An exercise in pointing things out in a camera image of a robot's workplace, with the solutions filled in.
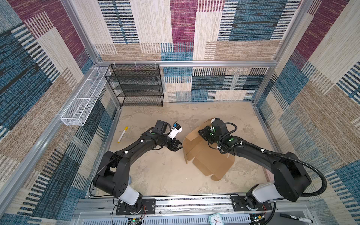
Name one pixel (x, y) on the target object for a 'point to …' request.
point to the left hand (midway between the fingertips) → (180, 144)
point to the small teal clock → (216, 219)
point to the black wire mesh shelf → (136, 85)
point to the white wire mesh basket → (81, 107)
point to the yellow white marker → (122, 135)
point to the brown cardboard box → (206, 156)
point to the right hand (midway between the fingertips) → (199, 132)
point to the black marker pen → (297, 218)
